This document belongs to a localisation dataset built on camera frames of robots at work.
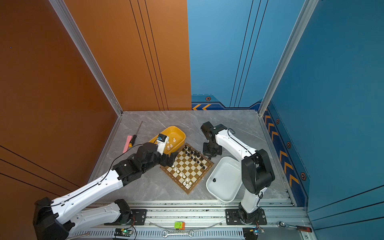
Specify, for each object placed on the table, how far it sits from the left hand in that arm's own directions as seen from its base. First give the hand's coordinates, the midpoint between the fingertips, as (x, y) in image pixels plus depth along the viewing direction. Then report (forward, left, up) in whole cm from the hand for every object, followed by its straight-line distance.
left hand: (171, 148), depth 76 cm
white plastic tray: (-9, -30, -21) cm, 37 cm away
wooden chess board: (-1, -10, -18) cm, 21 cm away
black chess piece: (-9, -24, -19) cm, 31 cm away
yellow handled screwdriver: (+20, +31, -20) cm, 42 cm away
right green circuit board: (-34, -40, -21) cm, 56 cm away
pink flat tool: (+18, +34, -19) cm, 43 cm away
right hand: (+2, -20, -11) cm, 23 cm away
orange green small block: (-31, -6, -17) cm, 36 cm away
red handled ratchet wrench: (-30, -54, -17) cm, 64 cm away
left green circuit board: (-34, +21, -21) cm, 45 cm away
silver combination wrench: (-34, +1, -20) cm, 39 cm away
